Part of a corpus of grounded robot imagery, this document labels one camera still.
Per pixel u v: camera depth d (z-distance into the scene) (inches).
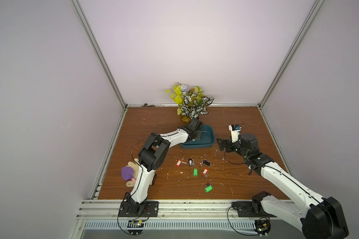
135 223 28.3
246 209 28.6
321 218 15.0
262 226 27.4
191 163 35.2
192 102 35.6
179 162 35.3
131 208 25.2
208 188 31.3
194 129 31.2
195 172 33.6
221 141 28.5
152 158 21.6
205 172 33.6
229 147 27.7
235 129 27.6
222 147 28.8
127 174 33.2
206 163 35.3
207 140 39.9
